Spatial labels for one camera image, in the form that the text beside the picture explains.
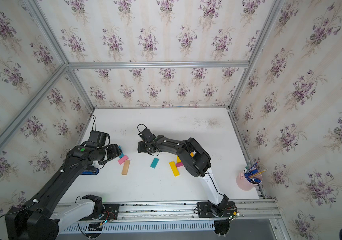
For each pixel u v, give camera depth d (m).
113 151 0.71
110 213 0.72
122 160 0.91
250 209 0.76
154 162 0.91
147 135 0.76
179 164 0.89
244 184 0.75
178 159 0.55
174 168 0.88
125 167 0.88
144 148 0.84
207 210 0.73
